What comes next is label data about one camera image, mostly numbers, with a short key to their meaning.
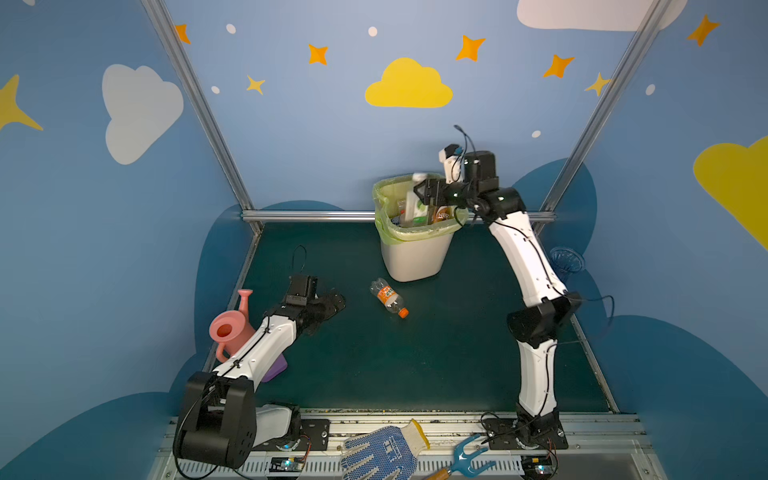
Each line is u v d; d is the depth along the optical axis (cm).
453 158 70
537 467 71
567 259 88
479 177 61
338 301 80
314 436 74
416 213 86
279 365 84
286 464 71
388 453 72
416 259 99
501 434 75
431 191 72
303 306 67
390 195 98
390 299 96
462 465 70
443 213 90
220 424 41
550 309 51
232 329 80
